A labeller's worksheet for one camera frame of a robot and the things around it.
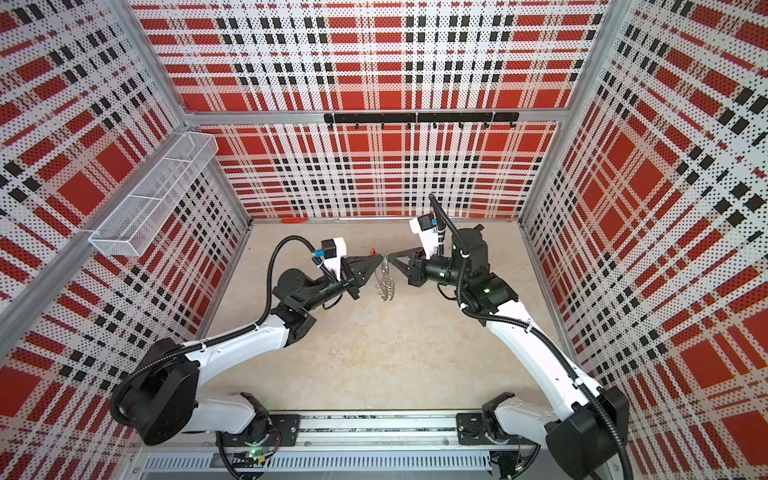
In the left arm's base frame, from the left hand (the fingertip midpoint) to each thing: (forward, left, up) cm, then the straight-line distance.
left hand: (383, 261), depth 68 cm
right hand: (-1, -2, +1) cm, 2 cm away
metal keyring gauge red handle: (-3, 0, -4) cm, 6 cm away
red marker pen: (+49, +42, -34) cm, 73 cm away
